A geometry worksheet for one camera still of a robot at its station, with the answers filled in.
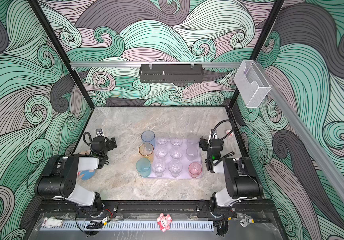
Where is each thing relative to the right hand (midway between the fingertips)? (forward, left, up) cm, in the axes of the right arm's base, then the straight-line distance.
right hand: (211, 137), depth 93 cm
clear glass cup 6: (-9, +23, -3) cm, 25 cm away
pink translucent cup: (-18, +11, -5) cm, 22 cm away
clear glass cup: (-2, +12, +2) cm, 13 cm away
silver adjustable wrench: (-43, -11, -6) cm, 45 cm away
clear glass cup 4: (-19, +33, -5) cm, 38 cm away
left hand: (-1, +68, 0) cm, 68 cm away
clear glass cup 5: (0, +22, -5) cm, 23 cm away
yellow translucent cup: (-12, +40, +4) cm, 42 cm away
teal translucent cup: (-18, +42, -4) cm, 46 cm away
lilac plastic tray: (-8, +12, -7) cm, 16 cm away
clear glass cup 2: (0, +31, -5) cm, 32 cm away
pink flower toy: (-44, +29, -2) cm, 53 cm away
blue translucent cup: (-2, +40, +3) cm, 40 cm away
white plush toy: (-45, +81, -3) cm, 93 cm away
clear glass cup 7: (-17, +23, -5) cm, 29 cm away
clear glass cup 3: (-9, +31, -2) cm, 33 cm away
